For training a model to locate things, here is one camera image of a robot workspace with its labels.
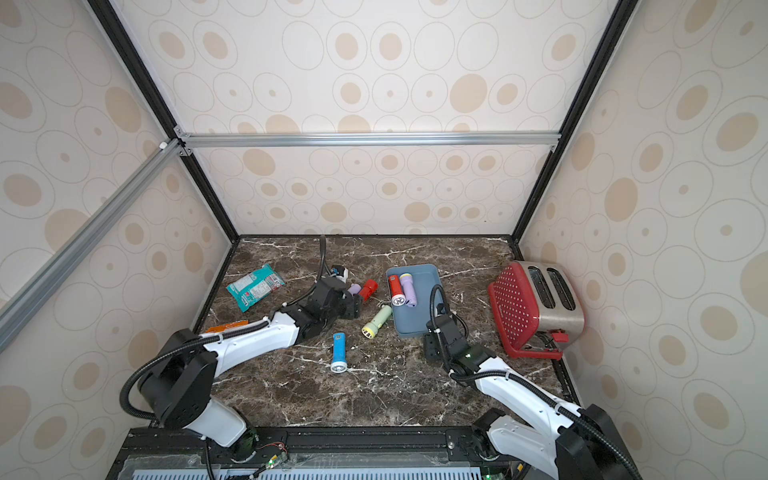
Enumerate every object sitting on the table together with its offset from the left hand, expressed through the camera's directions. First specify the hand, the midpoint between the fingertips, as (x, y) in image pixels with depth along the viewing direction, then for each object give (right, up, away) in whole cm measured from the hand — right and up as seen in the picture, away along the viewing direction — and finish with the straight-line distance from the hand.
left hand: (362, 296), depth 88 cm
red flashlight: (+10, -1, +10) cm, 14 cm away
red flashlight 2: (+1, +2, +13) cm, 14 cm away
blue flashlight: (-7, -16, -1) cm, 18 cm away
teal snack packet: (-40, +1, +13) cm, 42 cm away
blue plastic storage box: (+15, -9, +9) cm, 20 cm away
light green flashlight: (+2, -11, +3) cm, 12 cm away
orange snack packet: (-46, -11, +7) cm, 48 cm away
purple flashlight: (+15, +1, +12) cm, 19 cm away
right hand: (+24, -12, -1) cm, 27 cm away
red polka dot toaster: (+47, -3, -9) cm, 48 cm away
